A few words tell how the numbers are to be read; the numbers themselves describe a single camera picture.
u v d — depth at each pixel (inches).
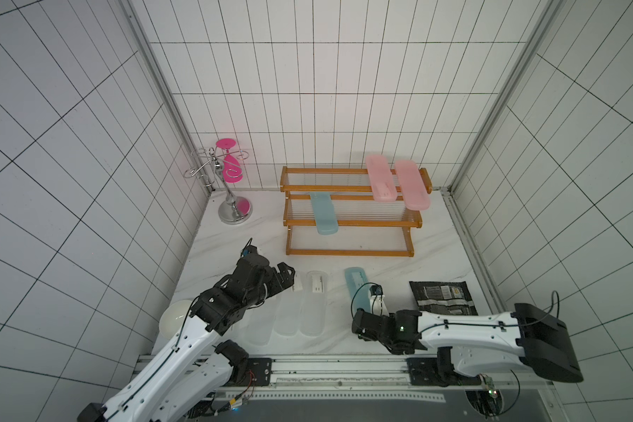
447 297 33.9
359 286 34.5
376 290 28.5
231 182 40.7
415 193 30.7
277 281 25.2
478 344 17.3
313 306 34.2
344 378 28.6
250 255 25.9
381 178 32.3
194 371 22.1
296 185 48.0
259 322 32.5
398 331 21.9
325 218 34.4
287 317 32.8
